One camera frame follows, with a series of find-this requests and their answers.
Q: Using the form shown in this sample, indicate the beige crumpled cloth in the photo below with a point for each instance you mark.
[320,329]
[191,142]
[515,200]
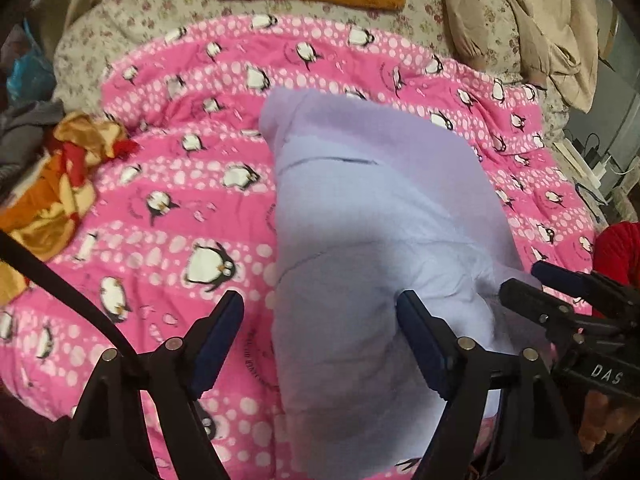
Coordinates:
[558,43]

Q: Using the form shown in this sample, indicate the grey striped garment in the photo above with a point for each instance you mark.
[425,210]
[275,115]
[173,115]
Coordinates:
[22,132]

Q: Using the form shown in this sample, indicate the person's right hand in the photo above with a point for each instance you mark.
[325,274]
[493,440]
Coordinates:
[602,418]

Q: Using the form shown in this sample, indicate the orange red yellow blanket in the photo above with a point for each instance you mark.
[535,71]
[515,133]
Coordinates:
[48,214]

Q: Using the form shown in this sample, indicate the lilac puffer jacket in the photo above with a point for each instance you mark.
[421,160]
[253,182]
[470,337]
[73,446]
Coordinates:
[372,201]

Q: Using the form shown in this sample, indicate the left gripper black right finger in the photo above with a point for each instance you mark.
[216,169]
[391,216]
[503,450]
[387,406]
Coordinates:
[503,416]

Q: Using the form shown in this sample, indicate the pink penguin blanket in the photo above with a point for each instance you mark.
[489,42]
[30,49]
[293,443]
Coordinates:
[189,215]

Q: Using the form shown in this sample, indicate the blue plastic bag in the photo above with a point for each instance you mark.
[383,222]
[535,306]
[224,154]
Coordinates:
[30,76]

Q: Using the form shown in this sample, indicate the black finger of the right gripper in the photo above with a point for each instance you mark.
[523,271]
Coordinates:
[551,312]
[606,296]

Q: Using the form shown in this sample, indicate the floral bed sheet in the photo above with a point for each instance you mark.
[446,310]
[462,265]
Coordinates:
[112,28]

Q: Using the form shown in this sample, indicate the red sleeve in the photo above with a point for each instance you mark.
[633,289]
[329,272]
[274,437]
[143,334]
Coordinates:
[616,253]

